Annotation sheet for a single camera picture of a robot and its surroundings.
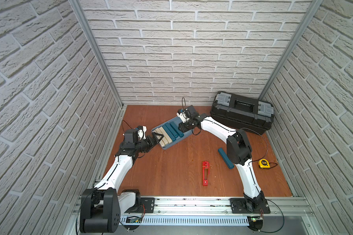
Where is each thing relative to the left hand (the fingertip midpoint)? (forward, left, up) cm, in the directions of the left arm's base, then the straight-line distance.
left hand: (161, 137), depth 83 cm
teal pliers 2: (+14, -5, -12) cm, 19 cm away
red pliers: (-11, -27, -14) cm, 32 cm away
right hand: (+14, -13, -8) cm, 21 cm away
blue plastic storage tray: (+12, -16, -14) cm, 24 cm away
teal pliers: (+11, -3, -12) cm, 17 cm away
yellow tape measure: (-11, -62, -13) cm, 65 cm away
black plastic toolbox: (+17, -50, +3) cm, 53 cm away
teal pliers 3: (+12, -9, -9) cm, 18 cm away
